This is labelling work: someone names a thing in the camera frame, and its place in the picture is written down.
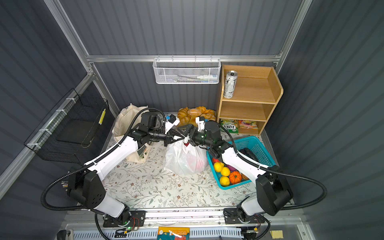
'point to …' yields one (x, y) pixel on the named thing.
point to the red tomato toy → (215, 160)
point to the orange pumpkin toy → (235, 177)
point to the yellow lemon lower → (224, 181)
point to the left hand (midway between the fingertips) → (184, 137)
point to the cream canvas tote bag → (123, 123)
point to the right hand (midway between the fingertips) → (181, 133)
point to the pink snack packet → (247, 125)
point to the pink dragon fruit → (196, 161)
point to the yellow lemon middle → (225, 171)
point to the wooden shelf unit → (258, 89)
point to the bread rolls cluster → (187, 116)
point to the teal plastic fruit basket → (251, 143)
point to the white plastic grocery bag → (182, 157)
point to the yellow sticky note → (276, 234)
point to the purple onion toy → (231, 168)
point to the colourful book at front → (172, 233)
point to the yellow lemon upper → (218, 166)
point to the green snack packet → (231, 125)
